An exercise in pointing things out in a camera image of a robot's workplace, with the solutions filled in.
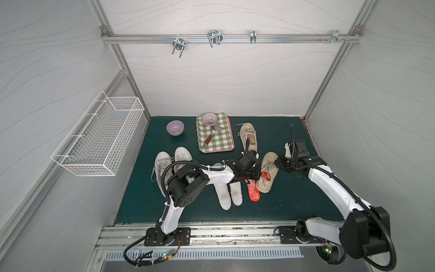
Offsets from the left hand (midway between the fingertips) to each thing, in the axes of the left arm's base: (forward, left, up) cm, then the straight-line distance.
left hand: (263, 175), depth 87 cm
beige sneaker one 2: (+2, -3, +1) cm, 4 cm away
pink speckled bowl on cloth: (+44, +32, -3) cm, 54 cm away
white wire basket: (-1, +74, +25) cm, 78 cm away
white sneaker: (+12, +46, 0) cm, 47 cm away
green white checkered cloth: (+26, +23, -5) cm, 35 cm away
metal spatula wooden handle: (+36, +28, -5) cm, 46 cm away
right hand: (+5, -7, +6) cm, 10 cm away
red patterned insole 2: (-7, +5, -5) cm, 10 cm away
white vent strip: (-35, +45, -4) cm, 57 cm away
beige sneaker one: (+29, +6, +2) cm, 30 cm away
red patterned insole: (0, -1, -1) cm, 2 cm away
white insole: (-8, +21, -5) cm, 23 cm away
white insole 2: (-8, +14, -5) cm, 17 cm away
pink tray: (+26, +15, -4) cm, 31 cm away
